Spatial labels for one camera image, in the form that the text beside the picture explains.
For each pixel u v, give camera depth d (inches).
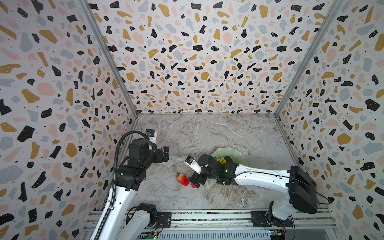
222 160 34.9
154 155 24.2
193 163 26.2
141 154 20.3
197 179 26.9
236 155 36.6
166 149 25.5
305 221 29.4
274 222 25.6
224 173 22.6
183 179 32.8
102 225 15.2
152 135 23.8
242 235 30.7
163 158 25.5
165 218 29.3
